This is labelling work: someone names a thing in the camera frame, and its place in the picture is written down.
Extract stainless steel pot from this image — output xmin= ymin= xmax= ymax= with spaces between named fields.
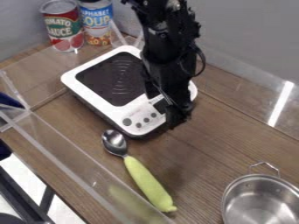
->
xmin=221 ymin=161 xmax=299 ymax=224

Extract blue object at left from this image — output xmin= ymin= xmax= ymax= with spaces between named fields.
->
xmin=0 ymin=92 xmax=25 ymax=109

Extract black table frame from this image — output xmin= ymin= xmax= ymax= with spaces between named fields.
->
xmin=0 ymin=166 xmax=55 ymax=224

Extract white and black stove top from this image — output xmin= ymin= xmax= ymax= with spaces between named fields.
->
xmin=61 ymin=45 xmax=199 ymax=138

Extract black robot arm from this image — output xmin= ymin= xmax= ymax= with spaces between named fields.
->
xmin=121 ymin=0 xmax=207 ymax=129

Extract clear acrylic barrier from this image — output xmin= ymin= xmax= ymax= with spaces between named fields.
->
xmin=0 ymin=70 xmax=175 ymax=224

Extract tomato sauce can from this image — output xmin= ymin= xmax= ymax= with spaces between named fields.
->
xmin=41 ymin=0 xmax=85 ymax=53

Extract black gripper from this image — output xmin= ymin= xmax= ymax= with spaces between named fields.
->
xmin=141 ymin=50 xmax=197 ymax=130

